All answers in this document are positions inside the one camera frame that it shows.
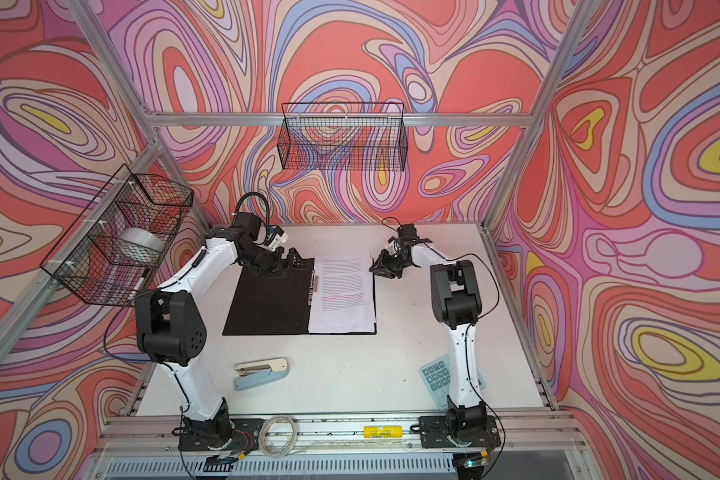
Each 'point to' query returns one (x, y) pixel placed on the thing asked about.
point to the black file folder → (266, 306)
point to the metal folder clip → (313, 287)
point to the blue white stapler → (257, 372)
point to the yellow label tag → (383, 432)
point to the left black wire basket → (107, 256)
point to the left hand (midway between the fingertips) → (298, 267)
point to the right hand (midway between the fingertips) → (375, 274)
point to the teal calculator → (437, 377)
